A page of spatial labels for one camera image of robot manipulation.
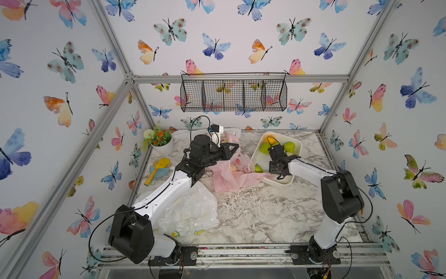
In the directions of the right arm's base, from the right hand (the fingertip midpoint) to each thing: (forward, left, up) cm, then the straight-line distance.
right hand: (280, 166), depth 95 cm
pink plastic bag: (-7, +23, +3) cm, 24 cm away
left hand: (-7, +23, +25) cm, 34 cm away
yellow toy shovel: (+1, +67, -4) cm, 67 cm away
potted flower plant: (+9, +66, +8) cm, 67 cm away
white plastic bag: (-27, +42, -1) cm, 50 cm away
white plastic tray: (+11, +10, -6) cm, 16 cm away
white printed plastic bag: (+22, +57, 0) cm, 61 cm away
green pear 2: (-3, +12, 0) cm, 12 cm away
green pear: (+16, -8, -2) cm, 18 cm away
